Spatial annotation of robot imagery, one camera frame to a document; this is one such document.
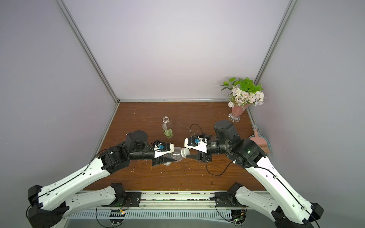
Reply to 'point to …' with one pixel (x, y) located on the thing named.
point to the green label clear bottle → (167, 127)
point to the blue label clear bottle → (176, 155)
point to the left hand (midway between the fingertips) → (175, 152)
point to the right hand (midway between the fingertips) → (188, 143)
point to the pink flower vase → (236, 111)
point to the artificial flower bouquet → (244, 92)
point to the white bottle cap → (184, 152)
